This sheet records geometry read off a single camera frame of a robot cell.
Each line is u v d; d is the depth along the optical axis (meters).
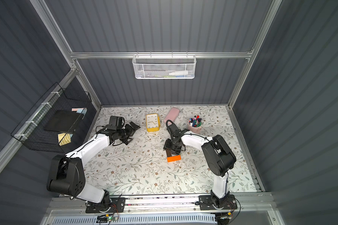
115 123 0.71
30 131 0.62
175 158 0.91
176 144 0.79
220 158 0.52
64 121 0.75
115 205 0.72
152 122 1.07
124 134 0.77
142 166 0.87
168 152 0.91
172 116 1.11
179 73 0.88
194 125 0.94
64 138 0.61
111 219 0.70
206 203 0.73
